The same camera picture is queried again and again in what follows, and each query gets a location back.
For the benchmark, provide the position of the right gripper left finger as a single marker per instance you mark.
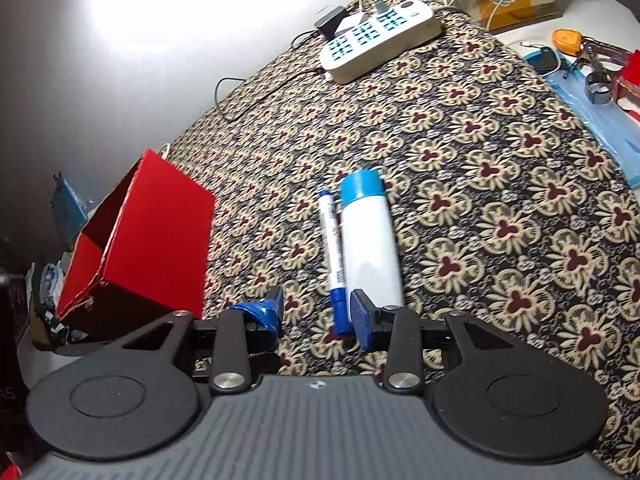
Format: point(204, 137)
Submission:
point(246, 340)

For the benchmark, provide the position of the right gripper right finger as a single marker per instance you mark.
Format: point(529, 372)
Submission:
point(395, 330)

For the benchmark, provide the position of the white blue whiteboard marker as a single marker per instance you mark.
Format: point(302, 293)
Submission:
point(331, 239)

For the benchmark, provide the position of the white bottle blue cap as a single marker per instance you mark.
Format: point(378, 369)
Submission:
point(370, 252)

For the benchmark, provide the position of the red cardboard storage box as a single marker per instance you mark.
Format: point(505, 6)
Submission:
point(142, 254)

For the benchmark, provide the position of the floral patterned tablecloth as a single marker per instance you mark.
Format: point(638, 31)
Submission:
point(504, 206)

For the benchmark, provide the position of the blue standing pouch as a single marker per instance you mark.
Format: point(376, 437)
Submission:
point(69, 211)

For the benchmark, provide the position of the white power strip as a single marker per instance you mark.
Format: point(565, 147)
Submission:
point(378, 40)

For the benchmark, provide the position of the black power adapter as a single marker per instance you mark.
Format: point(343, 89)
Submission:
point(328, 22)

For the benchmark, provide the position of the small red box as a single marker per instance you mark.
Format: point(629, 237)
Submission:
point(626, 92)

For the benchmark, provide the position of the orange key fob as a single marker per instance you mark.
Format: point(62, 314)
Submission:
point(567, 41)

